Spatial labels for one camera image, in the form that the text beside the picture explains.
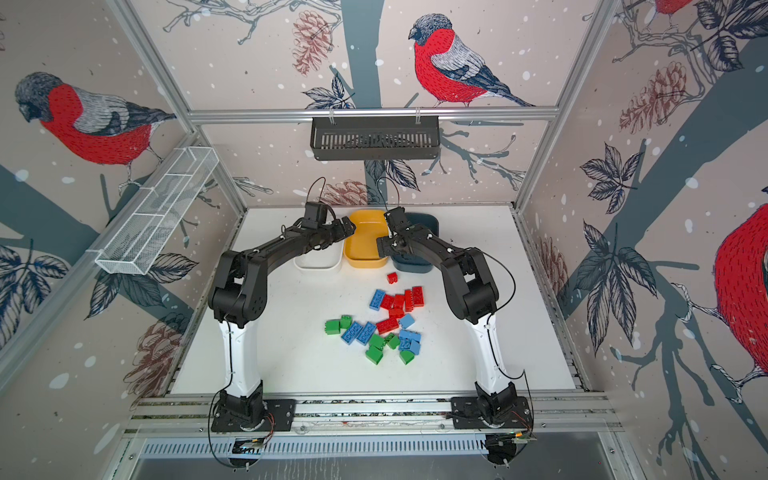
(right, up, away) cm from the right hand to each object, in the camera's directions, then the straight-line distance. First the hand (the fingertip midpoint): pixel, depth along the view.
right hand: (390, 248), depth 104 cm
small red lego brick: (+1, -10, -6) cm, 11 cm away
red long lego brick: (+2, -16, -11) cm, 20 cm away
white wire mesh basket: (-62, +4, -32) cm, 70 cm away
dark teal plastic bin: (+8, -5, -4) cm, 10 cm away
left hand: (-15, +7, -3) cm, 17 cm away
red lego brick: (+9, -15, -9) cm, 20 cm away
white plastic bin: (-22, -4, -1) cm, 22 cm away
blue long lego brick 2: (-12, -25, -17) cm, 32 cm away
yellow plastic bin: (-10, 0, 0) cm, 10 cm away
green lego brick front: (-4, -29, -21) cm, 36 cm away
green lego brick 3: (0, -25, -19) cm, 32 cm away
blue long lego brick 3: (-7, -25, -16) cm, 30 cm away
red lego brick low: (-1, -22, -16) cm, 27 cm away
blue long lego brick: (-4, -16, -10) cm, 19 cm away
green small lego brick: (-14, -21, -15) cm, 30 cm away
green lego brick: (-18, -23, -14) cm, 33 cm away
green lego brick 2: (+5, -29, -23) cm, 37 cm away
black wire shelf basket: (-11, +41, +3) cm, 42 cm away
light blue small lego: (+5, -22, -14) cm, 26 cm away
